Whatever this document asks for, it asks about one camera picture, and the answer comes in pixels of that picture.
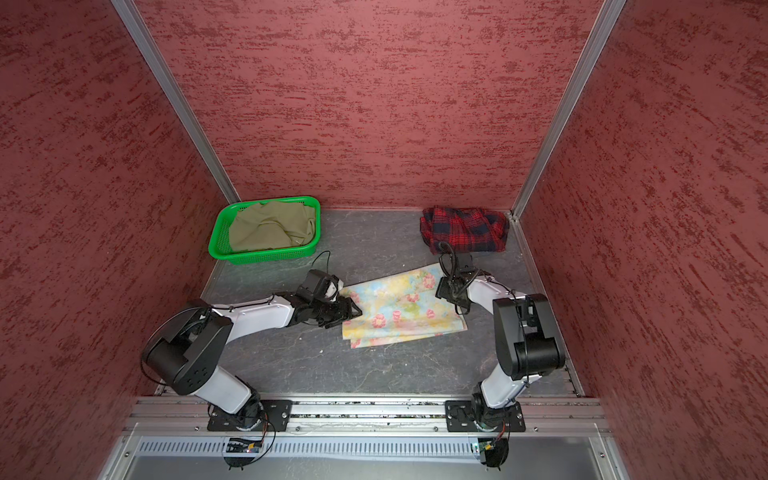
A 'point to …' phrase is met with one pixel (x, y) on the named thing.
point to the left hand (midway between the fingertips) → (355, 321)
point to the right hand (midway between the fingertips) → (443, 299)
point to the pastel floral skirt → (400, 308)
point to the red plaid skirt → (467, 230)
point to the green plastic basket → (219, 241)
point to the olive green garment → (274, 225)
